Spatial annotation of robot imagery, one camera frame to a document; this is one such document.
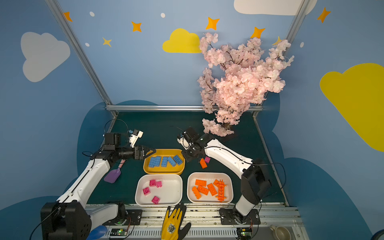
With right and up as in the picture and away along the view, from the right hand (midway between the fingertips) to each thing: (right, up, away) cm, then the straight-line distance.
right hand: (187, 153), depth 83 cm
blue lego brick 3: (-15, -7, +10) cm, 19 cm away
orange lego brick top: (+9, -20, -1) cm, 22 cm away
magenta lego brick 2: (-16, -18, +1) cm, 24 cm away
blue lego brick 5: (-7, -6, +11) cm, 14 cm away
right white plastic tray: (+13, -15, +4) cm, 20 cm away
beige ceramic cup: (+45, -35, -13) cm, 59 cm away
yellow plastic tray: (-6, -12, +9) cm, 16 cm away
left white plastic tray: (-16, -20, 0) cm, 26 cm away
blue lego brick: (-23, -7, +10) cm, 26 cm away
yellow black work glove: (-7, -33, -13) cm, 37 cm away
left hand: (-19, +3, -5) cm, 20 cm away
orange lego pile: (+19, -18, +1) cm, 27 cm away
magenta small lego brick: (-23, -21, -1) cm, 31 cm away
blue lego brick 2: (-19, -6, +10) cm, 23 cm away
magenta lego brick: (-20, -17, +1) cm, 26 cm away
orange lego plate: (+8, -18, +3) cm, 19 cm away
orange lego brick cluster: (+5, -21, -3) cm, 21 cm away
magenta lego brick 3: (-17, -24, -5) cm, 30 cm away
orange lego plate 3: (+17, -17, +2) cm, 24 cm away
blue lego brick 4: (-11, -6, +10) cm, 16 cm away
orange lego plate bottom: (+10, -8, +10) cm, 16 cm away
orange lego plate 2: (+14, -20, 0) cm, 25 cm away
